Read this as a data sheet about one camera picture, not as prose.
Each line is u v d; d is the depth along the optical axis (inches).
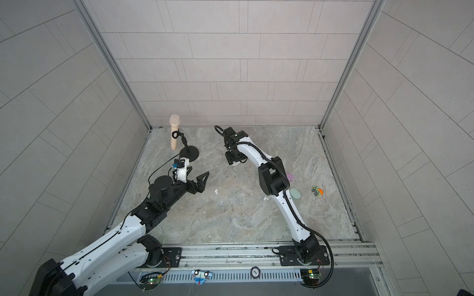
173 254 27.9
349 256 28.5
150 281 25.5
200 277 25.8
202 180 27.3
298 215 25.2
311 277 26.6
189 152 40.4
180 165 24.8
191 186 26.1
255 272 26.8
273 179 24.7
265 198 34.1
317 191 34.1
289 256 27.8
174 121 33.0
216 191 35.0
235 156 34.9
